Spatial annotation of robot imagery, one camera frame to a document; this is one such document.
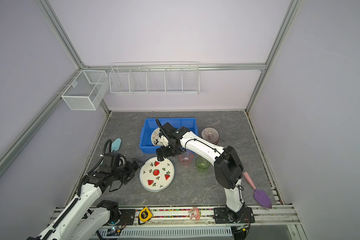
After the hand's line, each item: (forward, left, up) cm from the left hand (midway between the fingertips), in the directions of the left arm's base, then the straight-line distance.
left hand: (140, 170), depth 80 cm
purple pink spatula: (-15, -65, -11) cm, 67 cm away
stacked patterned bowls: (+22, -42, -2) cm, 47 cm away
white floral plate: (+25, -5, -8) cm, 27 cm away
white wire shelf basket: (+55, -7, +19) cm, 59 cm away
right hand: (+6, -13, +1) cm, 15 cm away
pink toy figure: (-21, -28, -6) cm, 36 cm away
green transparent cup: (+5, -35, -8) cm, 36 cm away
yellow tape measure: (-20, -3, -8) cm, 22 cm away
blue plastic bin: (+21, +1, -8) cm, 23 cm away
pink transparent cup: (+9, -25, -9) cm, 28 cm away
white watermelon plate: (-1, -7, -8) cm, 10 cm away
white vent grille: (-27, -14, -10) cm, 33 cm away
